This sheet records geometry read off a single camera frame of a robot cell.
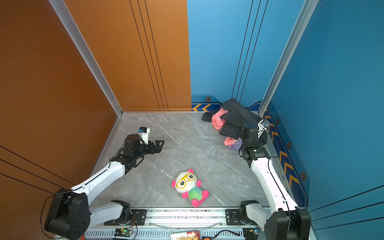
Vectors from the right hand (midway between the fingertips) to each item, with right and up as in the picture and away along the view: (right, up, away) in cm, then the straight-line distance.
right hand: (246, 128), depth 79 cm
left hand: (-49, -7, +6) cm, 50 cm away
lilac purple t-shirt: (-2, -10, +10) cm, 14 cm away
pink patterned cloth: (-12, +3, +26) cm, 29 cm away
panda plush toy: (-32, -29, -2) cm, 43 cm away
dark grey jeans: (+2, +9, +23) cm, 24 cm away
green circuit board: (-62, -50, -9) cm, 80 cm away
